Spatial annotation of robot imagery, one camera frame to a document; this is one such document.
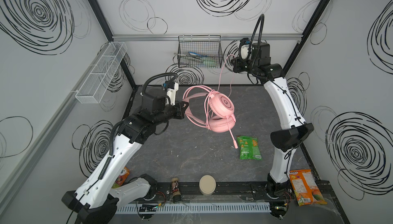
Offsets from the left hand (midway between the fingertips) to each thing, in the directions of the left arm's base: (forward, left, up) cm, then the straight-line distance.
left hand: (189, 104), depth 64 cm
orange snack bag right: (-24, -56, -32) cm, 69 cm away
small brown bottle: (-28, +6, -32) cm, 43 cm away
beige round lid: (-25, -9, -30) cm, 39 cm away
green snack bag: (-6, -32, -32) cm, 46 cm away
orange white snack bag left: (-23, +35, -34) cm, 53 cm away
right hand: (+26, -19, +5) cm, 32 cm away
